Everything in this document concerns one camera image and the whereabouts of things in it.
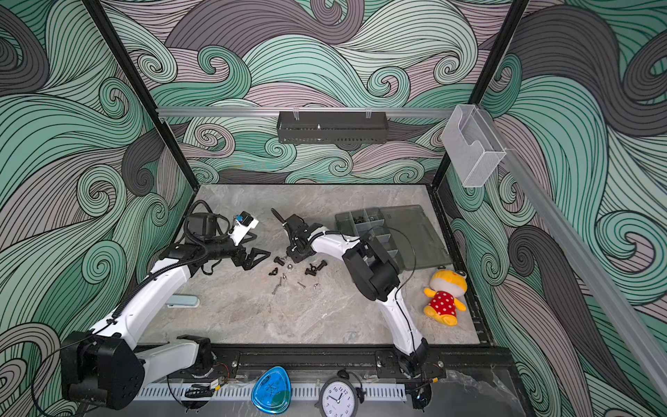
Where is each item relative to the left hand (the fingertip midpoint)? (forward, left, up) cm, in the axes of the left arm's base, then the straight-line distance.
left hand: (259, 241), depth 79 cm
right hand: (+6, -9, -19) cm, 22 cm away
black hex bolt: (+1, -19, -17) cm, 26 cm away
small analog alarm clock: (-38, -25, -15) cm, 48 cm away
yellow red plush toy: (-8, -60, -13) cm, 62 cm away
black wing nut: (-1, -2, -18) cm, 19 cm away
